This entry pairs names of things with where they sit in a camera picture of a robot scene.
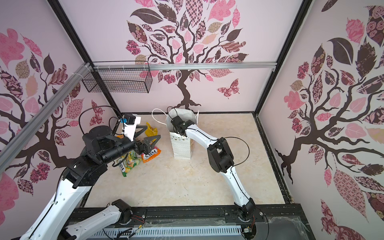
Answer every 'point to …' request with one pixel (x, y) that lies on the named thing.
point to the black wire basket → (120, 80)
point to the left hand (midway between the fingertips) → (153, 134)
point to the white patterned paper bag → (182, 146)
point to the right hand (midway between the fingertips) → (180, 139)
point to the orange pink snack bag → (146, 158)
